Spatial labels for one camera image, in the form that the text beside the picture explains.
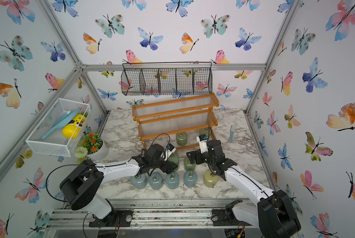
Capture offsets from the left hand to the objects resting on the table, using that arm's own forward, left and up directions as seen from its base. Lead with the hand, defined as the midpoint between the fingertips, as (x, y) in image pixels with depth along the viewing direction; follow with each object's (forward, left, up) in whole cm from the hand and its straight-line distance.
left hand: (174, 160), depth 88 cm
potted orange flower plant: (+6, +47, +8) cm, 48 cm away
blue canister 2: (-12, +9, +3) cm, 16 cm away
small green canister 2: (+18, -19, +4) cm, 27 cm away
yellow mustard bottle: (+4, +47, +26) cm, 54 cm away
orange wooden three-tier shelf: (+24, +3, +11) cm, 27 cm away
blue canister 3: (-12, +1, +2) cm, 12 cm away
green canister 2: (-4, -8, 0) cm, 9 cm away
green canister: (0, 0, +3) cm, 3 cm away
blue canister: (-12, +18, +1) cm, 22 cm away
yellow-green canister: (-13, -19, +2) cm, 23 cm away
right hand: (+2, -12, +8) cm, 14 cm away
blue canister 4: (-12, -9, +2) cm, 15 cm away
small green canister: (+14, -4, +3) cm, 15 cm away
